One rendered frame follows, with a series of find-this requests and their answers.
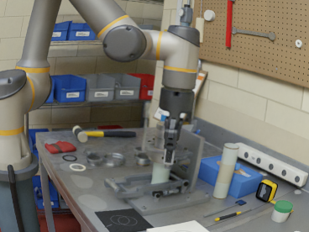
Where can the yellow and black screwdriver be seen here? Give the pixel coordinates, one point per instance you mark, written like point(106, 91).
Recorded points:
point(226, 216)

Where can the brown pegboard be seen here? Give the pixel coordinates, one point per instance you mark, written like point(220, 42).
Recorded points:
point(266, 61)

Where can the grey toggle hold-down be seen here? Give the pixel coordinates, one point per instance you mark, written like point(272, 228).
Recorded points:
point(126, 186)

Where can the white and blue block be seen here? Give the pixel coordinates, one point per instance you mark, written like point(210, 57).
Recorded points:
point(161, 113)

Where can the grey sight-glass spool fixture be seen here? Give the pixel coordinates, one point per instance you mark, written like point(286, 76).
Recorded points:
point(193, 157)

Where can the grey wrench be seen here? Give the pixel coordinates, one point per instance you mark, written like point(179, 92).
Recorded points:
point(252, 33)

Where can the blue box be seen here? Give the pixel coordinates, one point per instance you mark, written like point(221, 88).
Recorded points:
point(246, 182)

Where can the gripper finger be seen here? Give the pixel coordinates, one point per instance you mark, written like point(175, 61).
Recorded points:
point(177, 126)
point(168, 140)

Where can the grey storage bin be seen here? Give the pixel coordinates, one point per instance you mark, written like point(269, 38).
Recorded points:
point(127, 85)
point(99, 86)

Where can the white round disc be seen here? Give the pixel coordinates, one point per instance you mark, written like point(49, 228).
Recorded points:
point(209, 15)

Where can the red pegboard tool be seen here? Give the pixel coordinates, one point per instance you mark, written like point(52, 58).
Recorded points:
point(229, 25)

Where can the black mat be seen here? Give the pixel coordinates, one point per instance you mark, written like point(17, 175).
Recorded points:
point(112, 221)

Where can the cream tube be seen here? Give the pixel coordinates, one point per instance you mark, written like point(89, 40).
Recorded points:
point(225, 173)

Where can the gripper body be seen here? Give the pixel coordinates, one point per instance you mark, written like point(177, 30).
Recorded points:
point(176, 101)

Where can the grey pick with blue end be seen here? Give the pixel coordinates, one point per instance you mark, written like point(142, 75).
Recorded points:
point(240, 202)

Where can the yellow and black tape measure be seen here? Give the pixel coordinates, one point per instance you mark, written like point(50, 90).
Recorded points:
point(266, 191)

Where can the white jar with green lid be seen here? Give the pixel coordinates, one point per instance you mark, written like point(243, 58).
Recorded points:
point(281, 213)

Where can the white power strip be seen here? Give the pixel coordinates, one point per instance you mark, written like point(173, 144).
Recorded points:
point(268, 165)

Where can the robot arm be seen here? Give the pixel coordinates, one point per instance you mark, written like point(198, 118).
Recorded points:
point(16, 117)

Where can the red storage bin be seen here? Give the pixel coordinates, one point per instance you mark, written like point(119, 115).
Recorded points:
point(144, 86)

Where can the blue storage bin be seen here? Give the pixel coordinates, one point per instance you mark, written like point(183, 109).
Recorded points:
point(46, 193)
point(68, 86)
point(50, 93)
point(60, 30)
point(37, 137)
point(82, 29)

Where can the red cloth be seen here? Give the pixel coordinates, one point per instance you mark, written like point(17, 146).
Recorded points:
point(60, 147)

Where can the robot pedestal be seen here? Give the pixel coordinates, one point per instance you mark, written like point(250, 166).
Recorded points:
point(28, 204)

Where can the grey V-band clamp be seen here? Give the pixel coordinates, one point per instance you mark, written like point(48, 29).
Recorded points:
point(93, 160)

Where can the grey shelf unit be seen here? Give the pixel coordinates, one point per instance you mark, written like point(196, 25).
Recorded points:
point(84, 104)

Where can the pale green glass tube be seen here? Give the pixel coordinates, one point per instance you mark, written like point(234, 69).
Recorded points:
point(160, 173)

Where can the white small knob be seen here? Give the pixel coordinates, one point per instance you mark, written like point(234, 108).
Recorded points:
point(298, 43)

